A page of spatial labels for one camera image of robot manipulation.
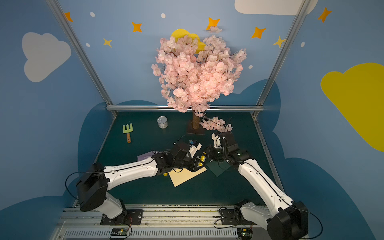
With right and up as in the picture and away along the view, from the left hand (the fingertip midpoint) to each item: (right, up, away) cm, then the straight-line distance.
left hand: (204, 162), depth 77 cm
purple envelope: (-38, 0, +19) cm, 42 cm away
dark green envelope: (+9, -7, +15) cm, 19 cm away
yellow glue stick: (-1, +2, 0) cm, 3 cm away
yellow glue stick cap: (-18, -1, -16) cm, 24 cm away
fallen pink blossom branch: (+7, +20, +7) cm, 23 cm away
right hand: (0, +6, +2) cm, 6 cm away
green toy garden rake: (-55, +16, +34) cm, 67 cm away
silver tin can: (-29, +22, +34) cm, 50 cm away
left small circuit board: (-42, -33, -5) cm, 54 cm away
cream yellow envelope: (-15, -12, +12) cm, 23 cm away
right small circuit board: (+20, -35, -4) cm, 40 cm away
